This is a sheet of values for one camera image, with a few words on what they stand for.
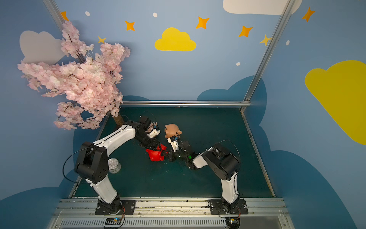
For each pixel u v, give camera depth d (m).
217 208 0.74
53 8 0.69
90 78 0.61
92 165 0.47
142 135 0.73
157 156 0.86
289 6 0.69
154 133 0.85
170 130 0.97
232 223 0.73
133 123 0.67
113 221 0.73
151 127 0.84
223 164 0.51
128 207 0.75
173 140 0.83
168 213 0.74
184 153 0.75
